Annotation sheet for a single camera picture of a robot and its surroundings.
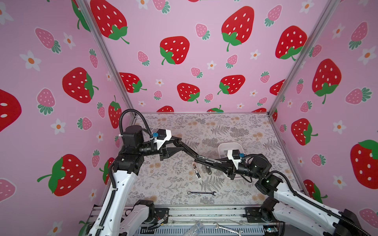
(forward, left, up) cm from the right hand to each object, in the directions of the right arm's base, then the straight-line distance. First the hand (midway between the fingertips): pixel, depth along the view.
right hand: (214, 161), depth 66 cm
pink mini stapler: (+4, +9, -24) cm, 26 cm away
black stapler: (0, -5, 0) cm, 5 cm away
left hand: (+2, +16, +10) cm, 18 cm away
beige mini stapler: (+6, +2, -24) cm, 25 cm away
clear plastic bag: (-25, +6, -24) cm, 35 cm away
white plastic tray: (+23, -7, -22) cm, 33 cm away
